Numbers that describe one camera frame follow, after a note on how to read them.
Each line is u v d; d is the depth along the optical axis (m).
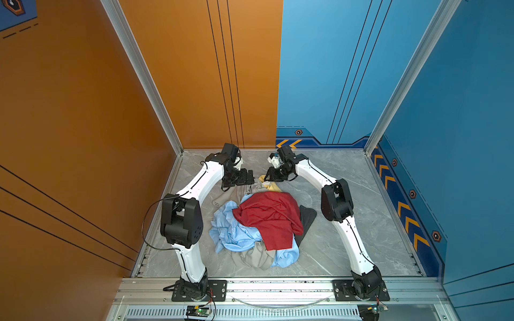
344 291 0.72
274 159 0.97
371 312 0.70
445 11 0.70
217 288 0.74
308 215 0.89
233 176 0.77
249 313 0.70
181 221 0.50
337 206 0.65
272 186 0.95
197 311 0.71
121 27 0.73
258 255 0.74
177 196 0.50
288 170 0.85
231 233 0.79
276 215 0.81
